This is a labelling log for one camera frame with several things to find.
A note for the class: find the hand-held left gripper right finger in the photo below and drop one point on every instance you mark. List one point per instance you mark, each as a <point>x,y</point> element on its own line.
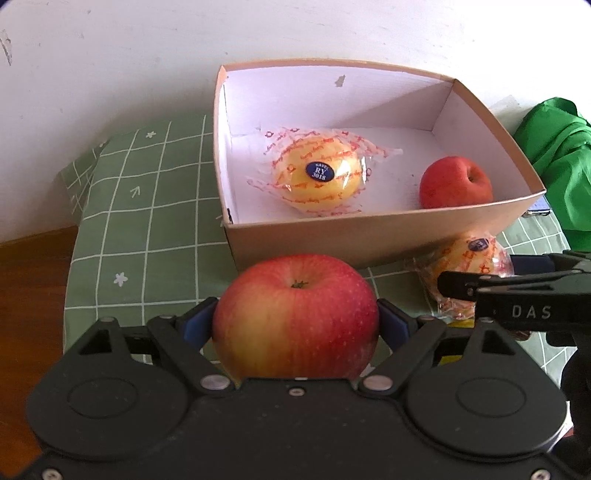
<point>392,325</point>

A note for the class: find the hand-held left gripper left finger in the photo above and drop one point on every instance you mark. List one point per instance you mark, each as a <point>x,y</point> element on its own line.
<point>196,323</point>

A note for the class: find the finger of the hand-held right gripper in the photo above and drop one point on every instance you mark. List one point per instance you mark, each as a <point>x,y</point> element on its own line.
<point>531,264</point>
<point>461,284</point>

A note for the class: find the plastic-wrapped orange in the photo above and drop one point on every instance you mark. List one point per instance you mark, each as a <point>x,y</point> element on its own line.
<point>314,184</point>
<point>461,258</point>

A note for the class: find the large red yellow apple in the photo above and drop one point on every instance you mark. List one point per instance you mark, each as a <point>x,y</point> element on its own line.
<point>295,323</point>

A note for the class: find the brown cardboard box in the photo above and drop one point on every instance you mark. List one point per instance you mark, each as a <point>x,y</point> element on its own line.
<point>323,240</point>

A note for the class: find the blue flat object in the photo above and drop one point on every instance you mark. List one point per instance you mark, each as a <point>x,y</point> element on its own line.
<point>538,213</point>

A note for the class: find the small red apple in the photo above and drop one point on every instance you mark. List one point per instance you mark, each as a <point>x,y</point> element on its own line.
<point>450,184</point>

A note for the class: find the bright green fabric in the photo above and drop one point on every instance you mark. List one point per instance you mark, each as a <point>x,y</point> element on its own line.
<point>563,161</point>

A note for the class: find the green checkered cloth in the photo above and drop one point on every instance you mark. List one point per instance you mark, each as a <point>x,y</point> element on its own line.
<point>138,230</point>

